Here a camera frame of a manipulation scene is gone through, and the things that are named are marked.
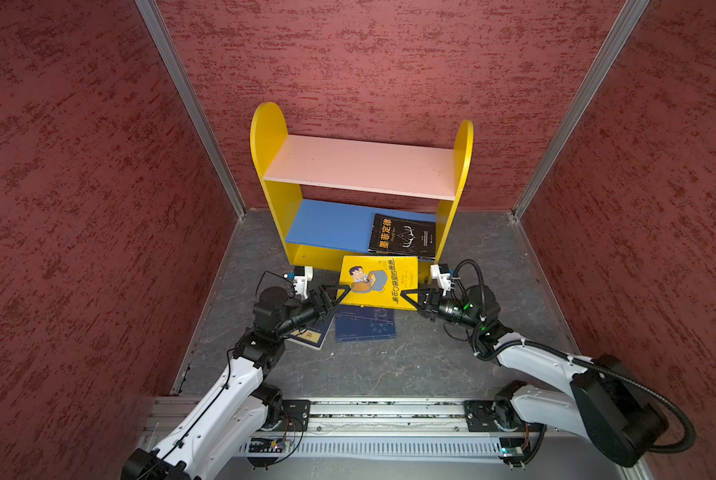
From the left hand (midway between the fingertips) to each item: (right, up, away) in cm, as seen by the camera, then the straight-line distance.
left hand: (348, 300), depth 73 cm
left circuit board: (-20, -35, -1) cm, 41 cm away
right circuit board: (+40, -36, -2) cm, 54 cm away
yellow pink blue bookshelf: (-8, +32, +49) cm, 59 cm away
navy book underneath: (+1, -11, +17) cm, 20 cm away
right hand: (+13, -1, +1) cm, 13 cm away
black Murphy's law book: (+16, +16, +20) cm, 30 cm away
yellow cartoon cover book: (+7, +4, +5) cm, 10 cm away
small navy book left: (-12, -14, +14) cm, 23 cm away
